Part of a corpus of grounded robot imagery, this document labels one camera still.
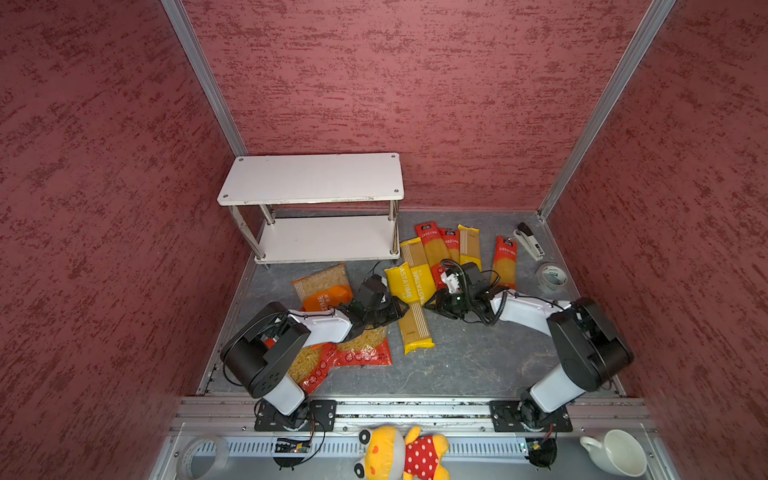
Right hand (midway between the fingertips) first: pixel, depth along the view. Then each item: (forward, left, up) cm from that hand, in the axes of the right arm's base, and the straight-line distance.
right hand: (426, 313), depth 89 cm
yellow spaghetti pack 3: (+26, -19, -1) cm, 32 cm away
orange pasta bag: (+8, +32, +2) cm, 33 cm away
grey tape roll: (+14, -46, -4) cm, 48 cm away
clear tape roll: (-33, +58, +1) cm, 67 cm away
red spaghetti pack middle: (+29, -13, 0) cm, 32 cm away
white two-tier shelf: (+50, +39, -3) cm, 63 cm away
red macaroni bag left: (-14, +33, 0) cm, 36 cm away
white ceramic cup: (-35, -41, -1) cm, 55 cm away
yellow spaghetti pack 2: (+26, +2, -2) cm, 26 cm away
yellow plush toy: (-35, +12, +4) cm, 37 cm away
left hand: (0, +6, 0) cm, 6 cm away
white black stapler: (+28, -42, -1) cm, 50 cm away
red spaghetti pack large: (+25, -6, 0) cm, 26 cm away
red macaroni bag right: (-10, +17, +1) cm, 20 cm away
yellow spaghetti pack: (-3, +4, -1) cm, 5 cm away
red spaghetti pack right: (+20, -30, -2) cm, 36 cm away
